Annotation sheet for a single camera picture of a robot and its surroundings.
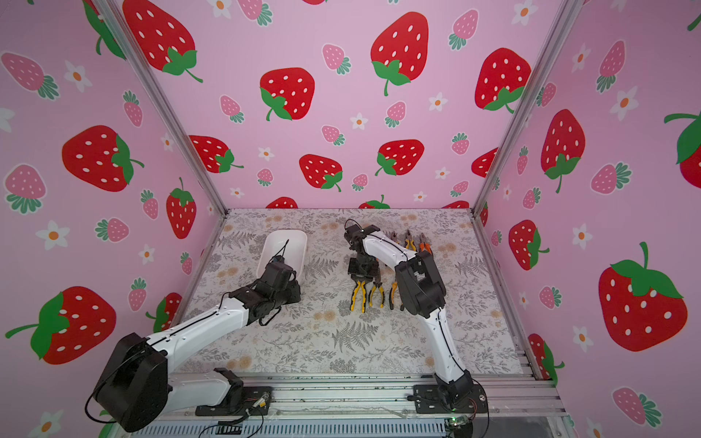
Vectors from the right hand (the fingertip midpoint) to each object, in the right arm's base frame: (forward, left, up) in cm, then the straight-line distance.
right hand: (365, 277), depth 99 cm
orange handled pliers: (+16, -22, +1) cm, 28 cm away
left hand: (-10, +21, +8) cm, 25 cm away
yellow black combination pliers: (-5, 0, 0) cm, 5 cm away
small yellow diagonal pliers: (-3, -5, 0) cm, 6 cm away
